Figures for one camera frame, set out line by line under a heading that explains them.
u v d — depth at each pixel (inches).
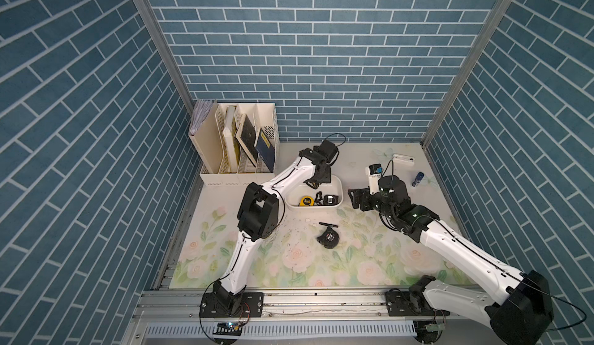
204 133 34.3
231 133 35.0
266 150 41.2
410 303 26.7
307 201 37.8
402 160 44.0
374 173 26.9
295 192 38.6
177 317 28.5
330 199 37.8
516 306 15.0
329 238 33.3
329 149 30.4
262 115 41.4
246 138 38.8
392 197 22.9
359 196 28.0
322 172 28.3
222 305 25.1
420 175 38.4
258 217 21.9
